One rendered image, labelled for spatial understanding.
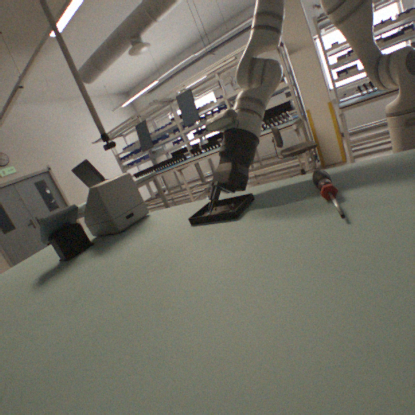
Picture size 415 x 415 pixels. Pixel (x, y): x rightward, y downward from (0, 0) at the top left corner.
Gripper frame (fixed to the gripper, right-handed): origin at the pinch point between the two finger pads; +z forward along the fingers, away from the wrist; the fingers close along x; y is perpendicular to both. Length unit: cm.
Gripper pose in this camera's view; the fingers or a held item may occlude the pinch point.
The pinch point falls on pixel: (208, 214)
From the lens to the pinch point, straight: 46.6
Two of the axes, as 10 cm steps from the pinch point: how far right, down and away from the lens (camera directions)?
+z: -2.7, 9.5, -1.3
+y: 8.1, 3.0, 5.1
